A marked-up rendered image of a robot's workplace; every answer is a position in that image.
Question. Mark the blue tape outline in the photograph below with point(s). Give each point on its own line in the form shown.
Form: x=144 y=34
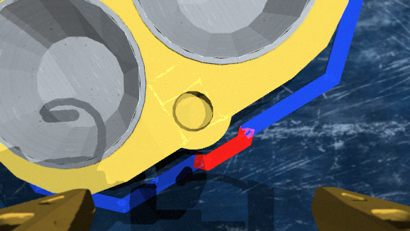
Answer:
x=246 y=131

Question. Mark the grey steel bowl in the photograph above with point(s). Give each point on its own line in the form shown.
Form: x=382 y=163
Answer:
x=223 y=28
x=70 y=82

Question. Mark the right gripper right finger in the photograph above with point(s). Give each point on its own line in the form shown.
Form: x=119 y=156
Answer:
x=336 y=209

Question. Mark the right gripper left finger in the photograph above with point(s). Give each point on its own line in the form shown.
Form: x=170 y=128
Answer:
x=72 y=210

